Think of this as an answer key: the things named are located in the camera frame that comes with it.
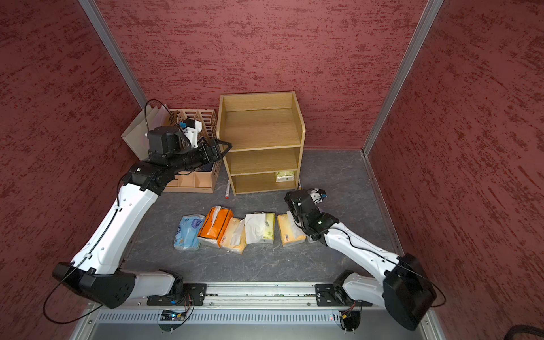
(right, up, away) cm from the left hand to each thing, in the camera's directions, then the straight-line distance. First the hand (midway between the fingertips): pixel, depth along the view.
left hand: (222, 153), depth 69 cm
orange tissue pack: (-8, -29, +14) cm, 33 cm away
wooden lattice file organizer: (-20, -11, +35) cm, 42 cm away
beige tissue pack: (+1, -33, +13) cm, 35 cm away
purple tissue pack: (+28, -25, -11) cm, 39 cm away
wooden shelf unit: (+14, +9, +15) cm, 22 cm away
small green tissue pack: (+15, -31, +17) cm, 38 cm away
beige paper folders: (-44, +9, +21) cm, 49 cm away
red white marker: (-7, -16, +34) cm, 38 cm away
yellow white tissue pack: (+24, -32, +16) cm, 43 cm away
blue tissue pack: (-19, -32, +17) cm, 41 cm away
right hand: (+21, -18, +14) cm, 32 cm away
